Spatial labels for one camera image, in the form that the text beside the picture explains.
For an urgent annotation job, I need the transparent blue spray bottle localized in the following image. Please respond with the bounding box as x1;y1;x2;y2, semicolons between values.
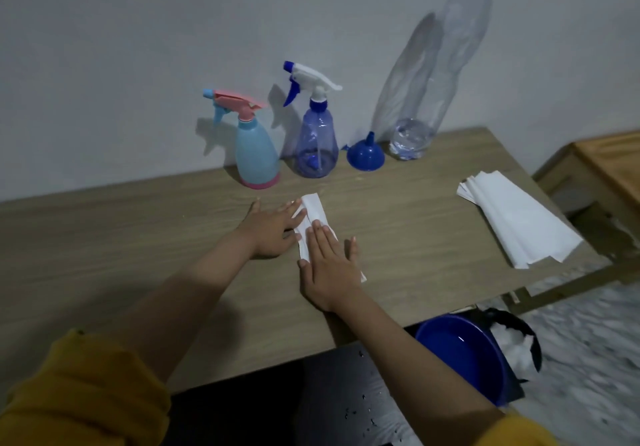
295;100;339;179

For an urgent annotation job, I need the person's right forearm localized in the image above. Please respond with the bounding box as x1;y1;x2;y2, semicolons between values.
329;295;506;446

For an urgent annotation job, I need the wooden chair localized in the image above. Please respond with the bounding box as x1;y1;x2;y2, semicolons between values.
502;130;640;311

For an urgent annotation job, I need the black trash bin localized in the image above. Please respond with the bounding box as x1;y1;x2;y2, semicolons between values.
482;308;543;384

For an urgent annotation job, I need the person's right hand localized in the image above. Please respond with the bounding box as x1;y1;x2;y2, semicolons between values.
297;220;363;314

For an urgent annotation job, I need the light blue pink spray bottle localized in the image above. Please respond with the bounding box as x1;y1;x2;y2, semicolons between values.
235;118;281;190

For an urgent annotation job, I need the person's yellow left sleeve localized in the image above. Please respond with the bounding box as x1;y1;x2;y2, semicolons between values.
0;329;172;446

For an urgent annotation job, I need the person's yellow sleeve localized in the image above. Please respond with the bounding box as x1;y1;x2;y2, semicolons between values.
472;413;559;446
0;329;172;446

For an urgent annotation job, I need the crumpled white paper waste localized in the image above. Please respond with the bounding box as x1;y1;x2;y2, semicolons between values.
489;323;536;371

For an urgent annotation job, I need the person's left hand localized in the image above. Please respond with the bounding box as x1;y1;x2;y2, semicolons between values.
235;198;309;261

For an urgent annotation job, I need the pink spray head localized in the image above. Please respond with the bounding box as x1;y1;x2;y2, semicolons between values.
202;88;266;124

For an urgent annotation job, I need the black panel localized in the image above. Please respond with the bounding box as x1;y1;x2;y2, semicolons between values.
165;343;426;446

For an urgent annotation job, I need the blue plastic funnel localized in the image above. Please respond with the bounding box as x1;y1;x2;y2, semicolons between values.
341;131;386;172

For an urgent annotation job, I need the stack of white paper towels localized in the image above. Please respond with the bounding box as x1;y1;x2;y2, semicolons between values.
456;170;585;270

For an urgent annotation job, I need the person's left forearm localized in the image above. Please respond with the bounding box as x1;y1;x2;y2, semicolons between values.
107;233;256;387

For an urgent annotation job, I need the clear plastic water bottle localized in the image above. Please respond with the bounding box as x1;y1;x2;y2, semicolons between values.
372;0;493;161

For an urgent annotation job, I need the blue plastic basin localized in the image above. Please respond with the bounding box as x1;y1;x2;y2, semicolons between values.
415;314;511;408

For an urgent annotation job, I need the white paper towel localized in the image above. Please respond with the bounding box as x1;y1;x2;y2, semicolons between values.
292;192;367;283

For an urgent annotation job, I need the person's yellow right sleeve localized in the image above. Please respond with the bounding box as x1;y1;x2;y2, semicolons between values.
472;413;559;446

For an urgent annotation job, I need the white and blue spray head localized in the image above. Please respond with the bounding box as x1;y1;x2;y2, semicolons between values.
283;60;344;109

